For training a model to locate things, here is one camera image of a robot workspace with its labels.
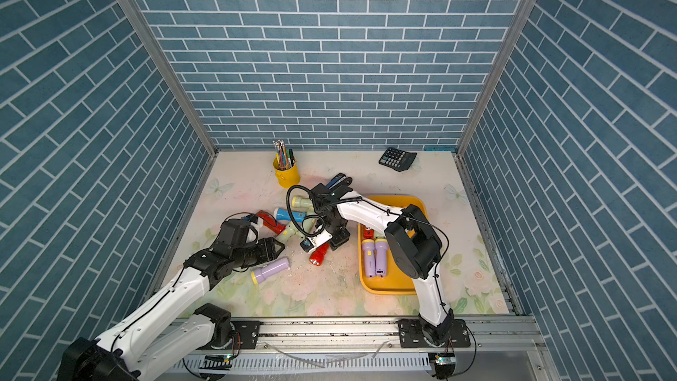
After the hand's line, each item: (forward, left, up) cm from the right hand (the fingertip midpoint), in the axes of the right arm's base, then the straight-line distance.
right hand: (330, 235), depth 90 cm
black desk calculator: (+39, -24, -1) cm, 46 cm away
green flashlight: (0, +15, 0) cm, 15 cm away
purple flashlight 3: (-2, -18, 0) cm, 18 cm away
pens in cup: (+27, +21, +9) cm, 36 cm away
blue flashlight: (+6, +19, 0) cm, 20 cm away
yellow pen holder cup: (+21, +20, +4) cm, 29 cm away
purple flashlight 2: (-4, -13, +1) cm, 14 cm away
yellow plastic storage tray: (-12, -23, -5) cm, 27 cm away
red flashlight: (-8, +4, 0) cm, 8 cm away
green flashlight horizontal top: (+13, +14, +1) cm, 19 cm away
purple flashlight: (-15, +21, 0) cm, 25 cm away
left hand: (-9, +13, +5) cm, 16 cm away
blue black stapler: (+24, 0, -2) cm, 24 cm away
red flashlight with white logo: (+2, -13, 0) cm, 13 cm away
